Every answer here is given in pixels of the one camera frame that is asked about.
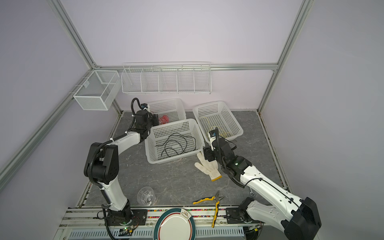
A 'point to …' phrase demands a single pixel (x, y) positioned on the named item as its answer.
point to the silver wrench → (251, 193)
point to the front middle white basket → (173, 141)
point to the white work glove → (210, 168)
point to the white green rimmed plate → (177, 224)
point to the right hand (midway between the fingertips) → (210, 146)
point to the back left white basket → (168, 110)
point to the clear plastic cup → (146, 196)
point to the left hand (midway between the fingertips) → (157, 115)
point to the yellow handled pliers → (217, 199)
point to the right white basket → (216, 115)
